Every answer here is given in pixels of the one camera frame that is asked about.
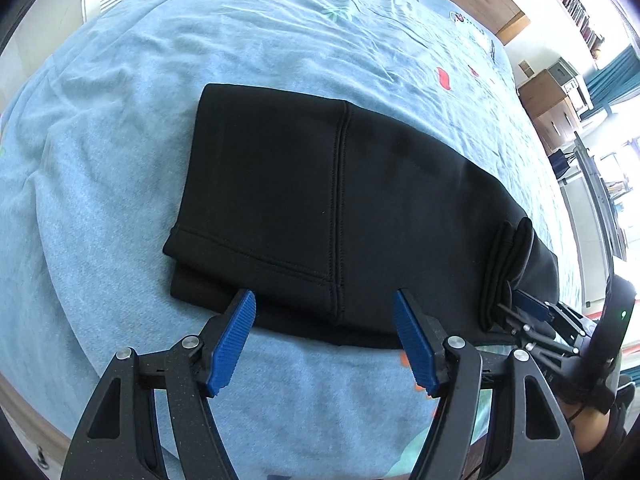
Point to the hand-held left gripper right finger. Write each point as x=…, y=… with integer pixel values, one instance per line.
x=415, y=345

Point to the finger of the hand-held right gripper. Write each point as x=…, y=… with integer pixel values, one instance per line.
x=517, y=329
x=532, y=306

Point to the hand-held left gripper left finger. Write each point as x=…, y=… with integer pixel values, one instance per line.
x=232, y=340

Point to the black pants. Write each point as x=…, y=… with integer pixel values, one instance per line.
x=310, y=200

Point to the person's right hand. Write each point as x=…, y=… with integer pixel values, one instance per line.
x=595, y=430

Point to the black bag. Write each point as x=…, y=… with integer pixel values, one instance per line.
x=562, y=162

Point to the wooden dresser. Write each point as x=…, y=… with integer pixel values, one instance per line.
x=547, y=110

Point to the blue printed bed cover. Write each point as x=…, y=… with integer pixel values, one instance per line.
x=125, y=160

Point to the grey printer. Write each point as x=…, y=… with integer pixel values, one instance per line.
x=567, y=80

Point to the long teal curtain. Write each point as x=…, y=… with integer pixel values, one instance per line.
x=617, y=77

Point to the blue dinosaur print pillow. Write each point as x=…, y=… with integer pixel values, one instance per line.
x=472, y=32

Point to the wooden headboard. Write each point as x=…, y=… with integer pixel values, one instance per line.
x=480, y=0

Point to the beige wall switch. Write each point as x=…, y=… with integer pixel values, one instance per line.
x=525, y=67

